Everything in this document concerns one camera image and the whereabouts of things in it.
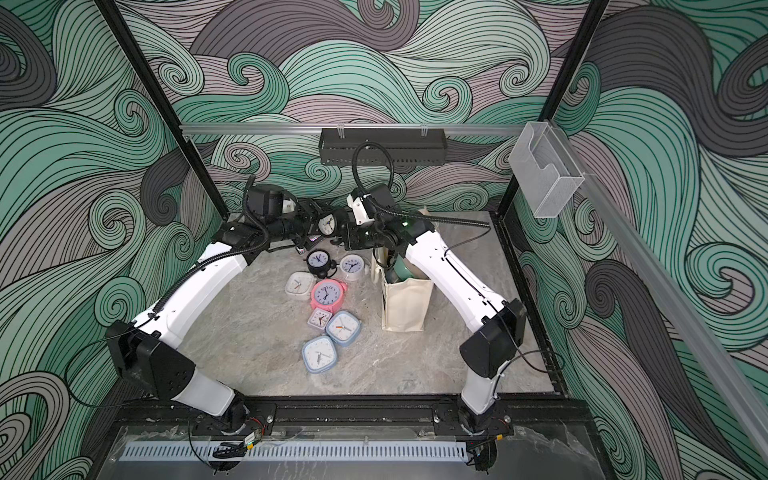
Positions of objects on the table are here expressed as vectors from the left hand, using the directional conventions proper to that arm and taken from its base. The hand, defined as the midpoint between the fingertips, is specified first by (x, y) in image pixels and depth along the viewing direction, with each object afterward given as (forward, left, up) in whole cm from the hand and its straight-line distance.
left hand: (334, 214), depth 74 cm
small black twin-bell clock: (+7, +10, -32) cm, 34 cm away
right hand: (-4, -1, -5) cm, 7 cm away
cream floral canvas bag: (-15, -18, -18) cm, 30 cm away
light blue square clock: (-17, -1, -31) cm, 35 cm away
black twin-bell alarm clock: (-1, +2, -3) cm, 4 cm away
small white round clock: (+5, -3, -31) cm, 32 cm away
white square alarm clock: (-3, +15, -30) cm, 34 cm away
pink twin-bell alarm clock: (-5, +5, -32) cm, 33 cm away
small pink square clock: (-14, +6, -31) cm, 34 cm away
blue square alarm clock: (-24, +5, -31) cm, 40 cm away
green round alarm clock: (-6, -17, -16) cm, 24 cm away
